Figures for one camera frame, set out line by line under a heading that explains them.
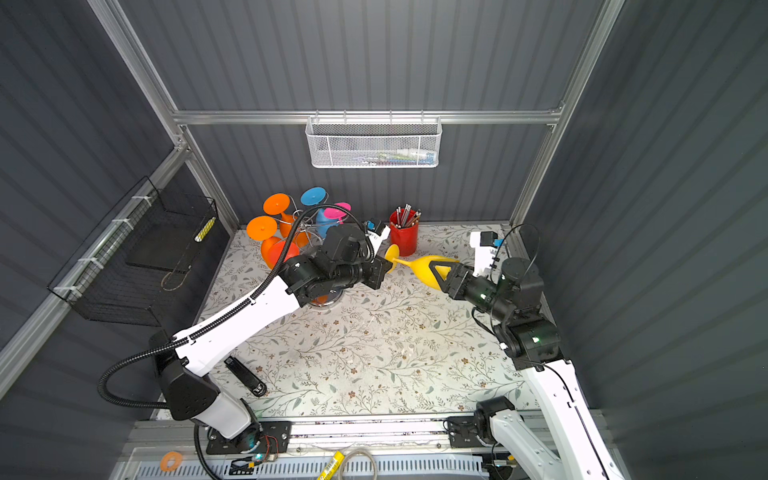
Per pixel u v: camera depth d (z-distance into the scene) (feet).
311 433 2.47
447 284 1.86
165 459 2.32
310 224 2.65
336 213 2.54
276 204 2.65
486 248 1.83
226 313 1.47
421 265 2.19
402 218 3.45
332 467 2.23
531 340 1.47
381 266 2.03
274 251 2.44
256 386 2.59
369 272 2.07
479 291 1.78
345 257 1.79
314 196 2.77
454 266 1.86
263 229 2.46
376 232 2.03
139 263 2.46
